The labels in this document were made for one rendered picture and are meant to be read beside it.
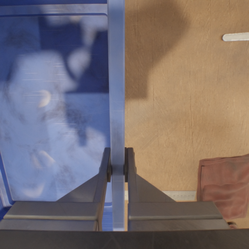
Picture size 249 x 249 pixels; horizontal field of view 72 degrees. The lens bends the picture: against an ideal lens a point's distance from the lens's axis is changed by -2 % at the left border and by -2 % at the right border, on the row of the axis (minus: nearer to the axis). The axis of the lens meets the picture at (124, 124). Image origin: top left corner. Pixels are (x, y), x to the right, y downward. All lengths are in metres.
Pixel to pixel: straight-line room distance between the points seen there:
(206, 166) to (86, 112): 0.34
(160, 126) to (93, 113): 0.21
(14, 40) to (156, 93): 0.27
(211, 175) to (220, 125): 0.13
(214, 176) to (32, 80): 0.44
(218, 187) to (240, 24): 0.37
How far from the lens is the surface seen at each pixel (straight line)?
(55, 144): 0.27
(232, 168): 0.51
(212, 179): 0.51
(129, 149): 0.15
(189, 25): 0.41
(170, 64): 0.39
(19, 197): 0.34
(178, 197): 0.52
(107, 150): 0.15
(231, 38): 0.44
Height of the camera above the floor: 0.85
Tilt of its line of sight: 72 degrees down
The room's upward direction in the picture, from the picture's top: 179 degrees clockwise
